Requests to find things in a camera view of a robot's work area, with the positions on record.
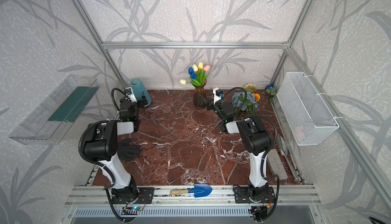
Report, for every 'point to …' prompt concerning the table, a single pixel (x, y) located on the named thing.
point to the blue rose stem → (271, 89)
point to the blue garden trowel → (199, 190)
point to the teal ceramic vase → (138, 88)
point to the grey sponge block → (277, 165)
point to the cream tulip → (195, 67)
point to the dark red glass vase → (199, 91)
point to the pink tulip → (206, 68)
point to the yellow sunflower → (250, 87)
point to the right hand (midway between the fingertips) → (205, 93)
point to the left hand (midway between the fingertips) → (135, 91)
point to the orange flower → (257, 96)
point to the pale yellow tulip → (183, 81)
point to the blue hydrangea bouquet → (245, 101)
